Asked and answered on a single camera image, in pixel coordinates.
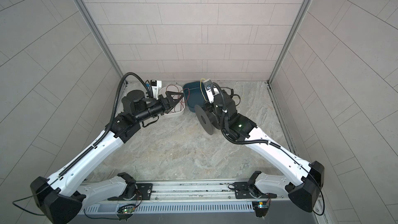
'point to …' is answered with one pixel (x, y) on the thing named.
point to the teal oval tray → (195, 94)
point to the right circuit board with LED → (261, 208)
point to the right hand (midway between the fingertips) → (211, 88)
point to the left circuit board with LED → (126, 210)
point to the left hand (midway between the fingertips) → (184, 98)
